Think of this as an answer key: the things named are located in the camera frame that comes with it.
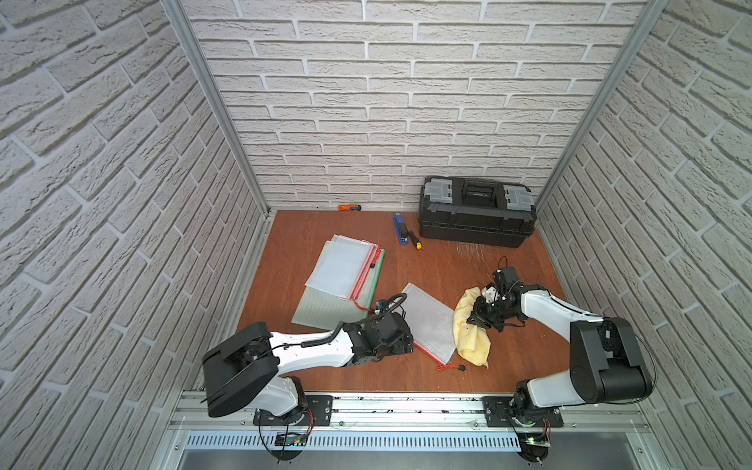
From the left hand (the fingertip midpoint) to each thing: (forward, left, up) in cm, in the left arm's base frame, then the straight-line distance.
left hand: (409, 339), depth 82 cm
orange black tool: (+58, +23, -4) cm, 63 cm away
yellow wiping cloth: (-2, -18, +1) cm, 18 cm away
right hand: (+7, -20, -3) cm, 22 cm away
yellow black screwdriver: (+36, -6, -2) cm, 37 cm away
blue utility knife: (+45, 0, -2) cm, 45 cm away
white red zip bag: (+34, +10, -4) cm, 35 cm away
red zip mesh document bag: (+5, -8, -3) cm, 10 cm away
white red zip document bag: (+28, +23, -5) cm, 37 cm away
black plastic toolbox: (+39, -24, +13) cm, 48 cm away
